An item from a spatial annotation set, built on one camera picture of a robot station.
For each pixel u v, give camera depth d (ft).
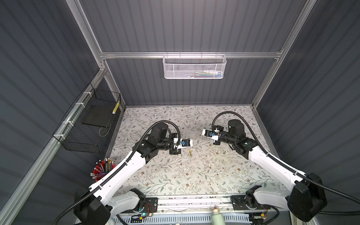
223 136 2.18
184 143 1.89
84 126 2.37
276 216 2.23
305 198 1.30
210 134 2.08
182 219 2.32
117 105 2.77
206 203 2.47
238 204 2.41
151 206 2.37
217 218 2.10
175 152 2.02
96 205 1.23
